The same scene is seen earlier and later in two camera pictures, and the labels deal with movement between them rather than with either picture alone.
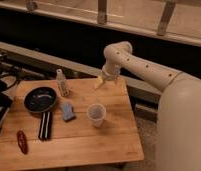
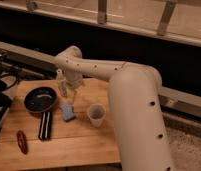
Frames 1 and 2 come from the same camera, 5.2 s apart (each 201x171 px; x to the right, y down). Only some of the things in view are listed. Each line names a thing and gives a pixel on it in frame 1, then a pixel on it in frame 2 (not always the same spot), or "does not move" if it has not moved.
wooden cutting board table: x=86 y=126 does not move
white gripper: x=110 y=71 to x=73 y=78
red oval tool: x=22 y=141 does not move
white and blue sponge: x=67 y=110 does not move
